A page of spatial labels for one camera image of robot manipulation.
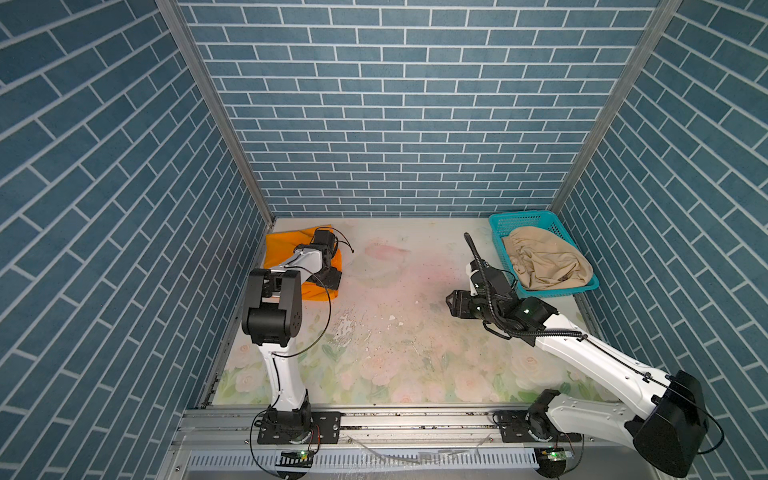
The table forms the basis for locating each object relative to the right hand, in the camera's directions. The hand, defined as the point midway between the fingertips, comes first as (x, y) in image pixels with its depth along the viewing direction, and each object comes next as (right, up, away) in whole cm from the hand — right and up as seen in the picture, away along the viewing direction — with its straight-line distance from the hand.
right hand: (451, 296), depth 80 cm
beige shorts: (+35, +9, +21) cm, 42 cm away
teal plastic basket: (+24, +21, +31) cm, 45 cm away
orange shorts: (-59, +13, +29) cm, 67 cm away
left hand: (-42, +2, +21) cm, 47 cm away
